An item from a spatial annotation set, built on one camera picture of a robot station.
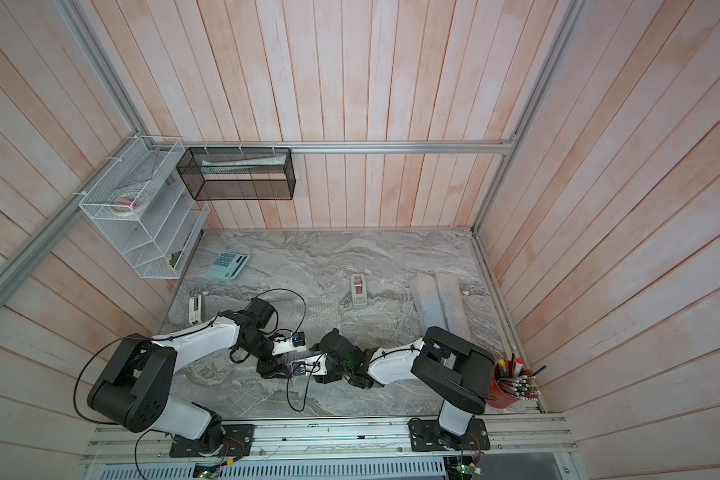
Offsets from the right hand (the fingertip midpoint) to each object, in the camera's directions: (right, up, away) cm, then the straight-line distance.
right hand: (314, 352), depth 87 cm
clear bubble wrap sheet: (+43, +16, +8) cm, 47 cm away
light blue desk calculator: (-34, +26, +20) cm, 47 cm away
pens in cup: (+49, 0, -21) cm, 54 cm away
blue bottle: (+35, +14, +5) cm, 38 cm away
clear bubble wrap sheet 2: (+35, +14, +5) cm, 38 cm away
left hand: (-8, -3, -2) cm, 9 cm away
